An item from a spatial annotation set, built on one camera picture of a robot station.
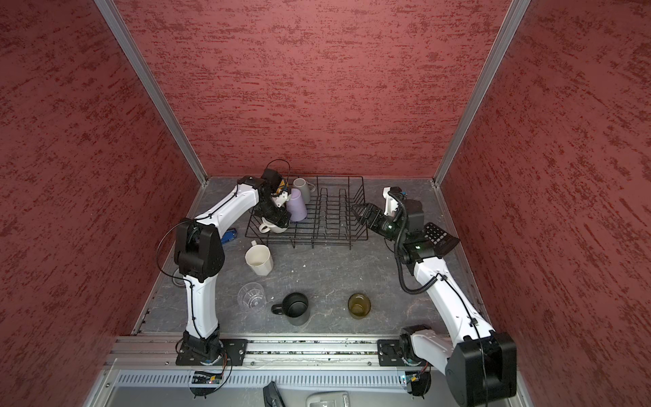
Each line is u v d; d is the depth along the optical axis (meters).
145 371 0.71
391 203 0.70
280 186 0.83
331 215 1.04
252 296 0.86
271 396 0.67
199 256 0.54
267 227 0.92
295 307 0.81
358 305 0.83
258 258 0.90
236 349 0.74
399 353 0.74
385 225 0.67
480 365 0.38
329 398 0.66
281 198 0.89
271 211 0.83
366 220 0.68
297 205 0.96
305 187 1.03
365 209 0.68
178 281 0.88
